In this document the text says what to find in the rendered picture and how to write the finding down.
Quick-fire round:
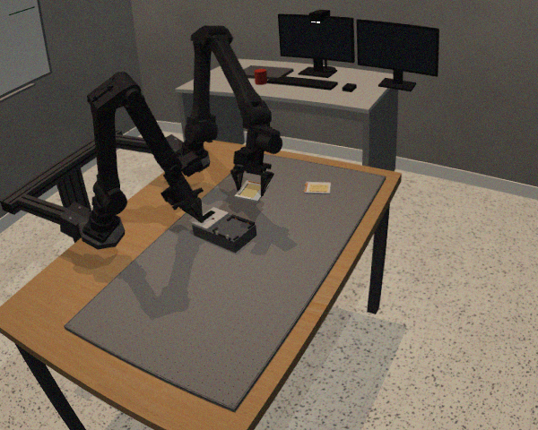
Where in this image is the white cassette with copper tabs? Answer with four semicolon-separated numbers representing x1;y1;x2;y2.
235;181;262;202

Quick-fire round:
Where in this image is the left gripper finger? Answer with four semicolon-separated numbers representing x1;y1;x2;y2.
261;173;274;196
230;169;244;191

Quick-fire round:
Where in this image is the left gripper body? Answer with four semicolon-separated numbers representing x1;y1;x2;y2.
246;146;273;176

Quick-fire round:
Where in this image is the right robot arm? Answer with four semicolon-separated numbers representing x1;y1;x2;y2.
82;72;203;243

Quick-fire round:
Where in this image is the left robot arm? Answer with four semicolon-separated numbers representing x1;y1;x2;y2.
175;26;282;172

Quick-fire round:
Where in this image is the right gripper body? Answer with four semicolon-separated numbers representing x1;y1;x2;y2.
171;179;204;211

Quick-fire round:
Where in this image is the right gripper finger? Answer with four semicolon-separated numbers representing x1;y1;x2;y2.
184;203;203;223
195;199;204;221

